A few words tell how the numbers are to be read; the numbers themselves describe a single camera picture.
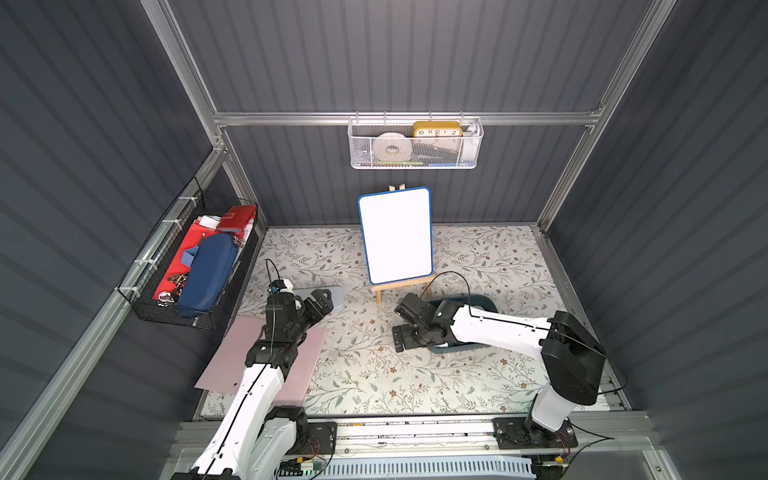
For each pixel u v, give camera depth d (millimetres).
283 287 730
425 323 643
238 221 795
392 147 841
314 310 710
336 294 1010
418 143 902
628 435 754
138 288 607
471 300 1007
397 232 866
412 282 945
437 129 867
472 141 848
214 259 702
